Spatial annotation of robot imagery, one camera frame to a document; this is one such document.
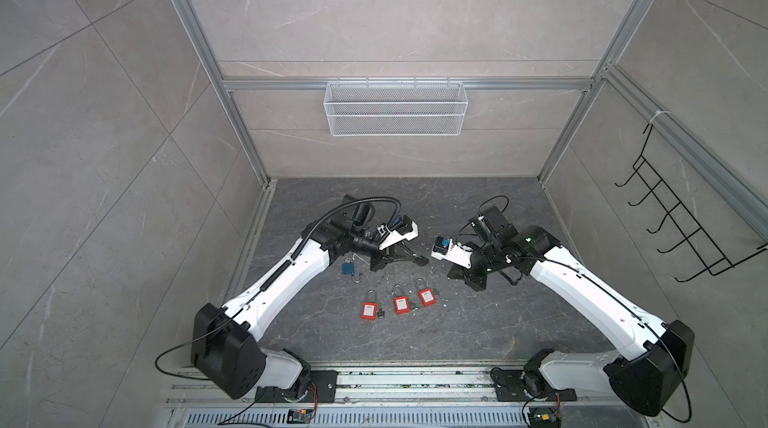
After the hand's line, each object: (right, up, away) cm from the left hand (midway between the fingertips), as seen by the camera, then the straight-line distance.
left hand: (410, 248), depth 72 cm
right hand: (+11, -6, +4) cm, 13 cm away
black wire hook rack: (+62, +4, -8) cm, 62 cm away
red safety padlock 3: (-11, -20, +14) cm, 26 cm away
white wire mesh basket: (-3, +43, +29) cm, 52 cm away
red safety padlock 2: (-2, -18, +14) cm, 23 cm away
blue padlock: (-18, -10, +22) cm, 30 cm away
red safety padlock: (+6, -16, +16) cm, 24 cm away
